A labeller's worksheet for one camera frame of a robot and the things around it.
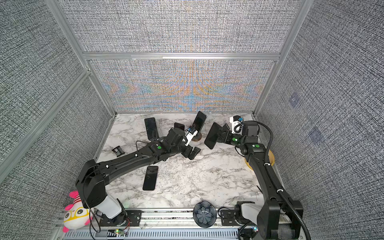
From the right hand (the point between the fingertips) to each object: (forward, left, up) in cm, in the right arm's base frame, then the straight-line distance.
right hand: (219, 132), depth 80 cm
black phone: (+11, +40, -10) cm, 43 cm away
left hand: (-5, +13, -5) cm, 15 cm away
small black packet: (+1, +62, -20) cm, 65 cm away
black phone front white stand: (-16, +38, -21) cm, 47 cm away
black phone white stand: (+12, +24, -7) cm, 28 cm away
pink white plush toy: (-36, +68, -15) cm, 78 cm away
